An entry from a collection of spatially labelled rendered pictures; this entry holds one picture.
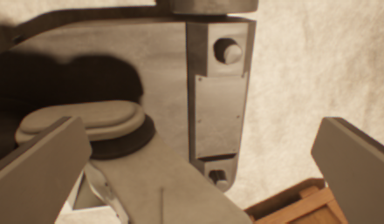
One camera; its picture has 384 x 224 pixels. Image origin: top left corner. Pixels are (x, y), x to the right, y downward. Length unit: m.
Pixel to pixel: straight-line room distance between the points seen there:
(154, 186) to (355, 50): 0.84
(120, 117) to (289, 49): 0.59
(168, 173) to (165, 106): 0.23
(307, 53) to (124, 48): 0.60
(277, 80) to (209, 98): 0.35
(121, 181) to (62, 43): 0.30
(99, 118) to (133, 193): 0.14
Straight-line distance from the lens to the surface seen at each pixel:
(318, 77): 0.88
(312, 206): 1.25
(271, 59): 0.74
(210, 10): 0.43
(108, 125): 0.35
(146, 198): 0.28
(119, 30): 0.45
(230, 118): 0.53
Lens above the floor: 0.61
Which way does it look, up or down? 59 degrees down
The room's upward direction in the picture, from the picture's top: 161 degrees clockwise
